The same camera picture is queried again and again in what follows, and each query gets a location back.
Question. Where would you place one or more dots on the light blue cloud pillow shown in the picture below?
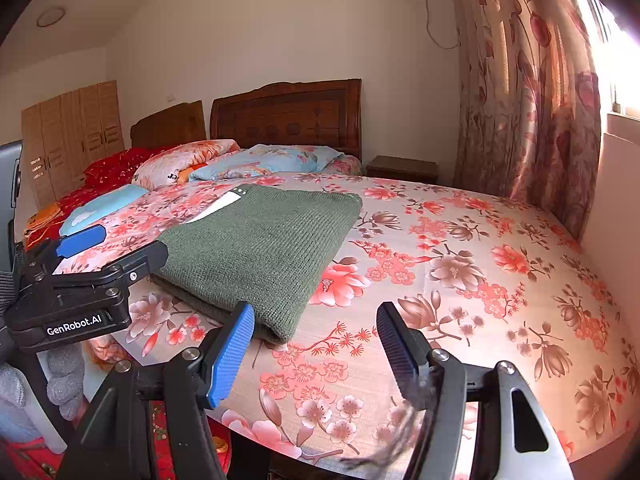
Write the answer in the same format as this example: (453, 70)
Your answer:
(105, 205)

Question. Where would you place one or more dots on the red patterned cloth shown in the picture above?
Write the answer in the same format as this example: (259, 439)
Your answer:
(220, 452)

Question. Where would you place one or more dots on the pink floral pillow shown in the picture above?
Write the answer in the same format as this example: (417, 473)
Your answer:
(185, 160)

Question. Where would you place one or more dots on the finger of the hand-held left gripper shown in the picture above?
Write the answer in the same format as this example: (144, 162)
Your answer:
(80, 241)
(145, 260)

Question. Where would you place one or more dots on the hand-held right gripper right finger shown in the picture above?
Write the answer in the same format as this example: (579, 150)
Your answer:
(397, 355)

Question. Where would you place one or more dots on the round ceiling lamp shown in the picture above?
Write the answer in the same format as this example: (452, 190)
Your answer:
(50, 16)

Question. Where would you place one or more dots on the red blanket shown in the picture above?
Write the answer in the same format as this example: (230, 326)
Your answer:
(115, 165)

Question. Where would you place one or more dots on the orange cloth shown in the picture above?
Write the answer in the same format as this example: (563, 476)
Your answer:
(42, 220)

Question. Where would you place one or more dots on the pink floral curtain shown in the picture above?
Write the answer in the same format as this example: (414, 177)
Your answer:
(525, 85)

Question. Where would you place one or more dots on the large carved wooden headboard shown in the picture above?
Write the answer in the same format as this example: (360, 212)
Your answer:
(285, 115)

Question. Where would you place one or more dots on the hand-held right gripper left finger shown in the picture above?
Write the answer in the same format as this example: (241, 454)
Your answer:
(230, 355)

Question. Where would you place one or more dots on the pink floral bed sheet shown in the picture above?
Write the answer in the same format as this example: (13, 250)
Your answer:
(450, 270)

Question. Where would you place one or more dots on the dark wooden nightstand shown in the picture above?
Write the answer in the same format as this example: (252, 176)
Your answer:
(400, 167)

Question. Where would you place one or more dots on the small plain wooden headboard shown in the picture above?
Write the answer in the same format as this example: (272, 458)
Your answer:
(167, 127)

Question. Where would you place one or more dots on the light wooden wardrobe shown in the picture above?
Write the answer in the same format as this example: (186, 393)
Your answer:
(70, 135)

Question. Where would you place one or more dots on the bright window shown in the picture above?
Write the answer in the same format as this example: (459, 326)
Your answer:
(620, 75)

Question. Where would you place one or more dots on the blue floral pillow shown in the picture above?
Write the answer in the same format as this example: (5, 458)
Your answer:
(270, 160)

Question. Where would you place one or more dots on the green knitted sweater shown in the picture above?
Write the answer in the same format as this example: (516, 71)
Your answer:
(260, 250)

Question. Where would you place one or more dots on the person's left hand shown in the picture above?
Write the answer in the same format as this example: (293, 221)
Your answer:
(67, 380)

